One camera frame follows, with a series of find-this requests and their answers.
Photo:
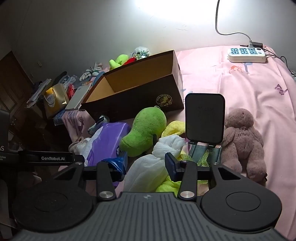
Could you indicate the red packet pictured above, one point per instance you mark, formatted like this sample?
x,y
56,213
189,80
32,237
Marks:
x,y
70,90

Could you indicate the gold gift bag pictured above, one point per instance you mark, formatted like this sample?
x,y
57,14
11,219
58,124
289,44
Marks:
x,y
54,102

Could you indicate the black charger plug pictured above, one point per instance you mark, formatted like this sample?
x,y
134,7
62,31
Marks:
x,y
254,44

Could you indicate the black phone stand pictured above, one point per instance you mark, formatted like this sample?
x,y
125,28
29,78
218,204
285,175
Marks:
x,y
204,115

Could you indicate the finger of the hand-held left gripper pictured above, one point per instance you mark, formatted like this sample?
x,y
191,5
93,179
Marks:
x,y
50,158

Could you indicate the pink teddy bear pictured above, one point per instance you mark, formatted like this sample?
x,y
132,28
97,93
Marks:
x,y
240,143

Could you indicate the red plush toy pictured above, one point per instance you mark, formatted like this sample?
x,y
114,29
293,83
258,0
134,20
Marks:
x,y
130,60

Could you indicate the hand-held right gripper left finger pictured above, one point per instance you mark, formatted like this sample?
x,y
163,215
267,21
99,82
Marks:
x,y
116,166

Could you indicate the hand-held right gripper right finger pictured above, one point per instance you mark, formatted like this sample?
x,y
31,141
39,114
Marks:
x,y
171,166

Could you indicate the brown wooden door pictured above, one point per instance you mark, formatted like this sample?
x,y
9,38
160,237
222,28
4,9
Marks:
x,y
13,78

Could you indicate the white power bank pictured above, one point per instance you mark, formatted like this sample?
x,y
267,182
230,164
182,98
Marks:
x,y
77,97

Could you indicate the brown cardboard box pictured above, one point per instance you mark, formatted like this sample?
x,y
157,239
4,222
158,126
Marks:
x,y
129,97

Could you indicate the large green plush toy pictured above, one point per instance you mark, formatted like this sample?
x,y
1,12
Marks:
x,y
145,125

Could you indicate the purple tissue pack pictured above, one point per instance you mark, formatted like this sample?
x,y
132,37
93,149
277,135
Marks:
x,y
108,139

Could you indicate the pink printed bedsheet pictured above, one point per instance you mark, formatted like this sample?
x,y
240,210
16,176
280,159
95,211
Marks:
x,y
231,88

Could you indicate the white gauze cloth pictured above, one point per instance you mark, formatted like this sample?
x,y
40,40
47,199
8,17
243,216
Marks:
x,y
148,166

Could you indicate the blue patterned cloth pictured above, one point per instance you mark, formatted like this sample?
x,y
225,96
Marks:
x,y
60,118

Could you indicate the white glove bundle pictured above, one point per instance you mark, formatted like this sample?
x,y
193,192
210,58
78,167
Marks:
x,y
89,73

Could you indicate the white power strip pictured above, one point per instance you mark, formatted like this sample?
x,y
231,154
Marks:
x,y
246,55

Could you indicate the white and dark sock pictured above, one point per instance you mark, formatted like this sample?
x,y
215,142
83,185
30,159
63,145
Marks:
x,y
101,120

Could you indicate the yellow-green mesh bath sponge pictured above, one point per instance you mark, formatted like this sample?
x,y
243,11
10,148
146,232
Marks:
x,y
168,185

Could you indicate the dark oval insole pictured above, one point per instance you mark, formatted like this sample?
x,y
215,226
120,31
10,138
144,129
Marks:
x,y
60,74

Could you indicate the stack of papers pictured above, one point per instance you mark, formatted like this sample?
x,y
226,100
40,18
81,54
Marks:
x,y
39,91

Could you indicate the white panda plush toy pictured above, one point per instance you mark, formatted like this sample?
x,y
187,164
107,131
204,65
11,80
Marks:
x,y
141,52

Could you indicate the clear plastic bag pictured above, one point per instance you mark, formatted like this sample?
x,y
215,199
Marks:
x,y
67,80

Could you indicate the yellow knotted towel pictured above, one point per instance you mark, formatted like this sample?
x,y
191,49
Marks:
x,y
173,128

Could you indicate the blue glasses case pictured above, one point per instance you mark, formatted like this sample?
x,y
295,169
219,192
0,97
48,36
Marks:
x,y
99,75

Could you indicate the small green plush toy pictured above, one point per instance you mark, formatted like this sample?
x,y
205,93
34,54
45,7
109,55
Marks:
x,y
119,60

